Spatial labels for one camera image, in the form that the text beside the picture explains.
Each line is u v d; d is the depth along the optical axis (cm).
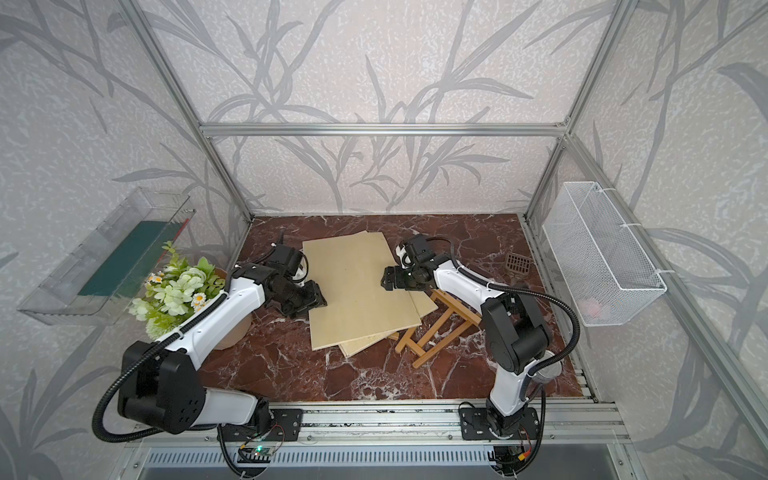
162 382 41
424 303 89
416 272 70
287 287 64
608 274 61
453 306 91
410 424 75
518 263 104
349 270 96
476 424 73
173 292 63
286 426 75
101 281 62
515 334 48
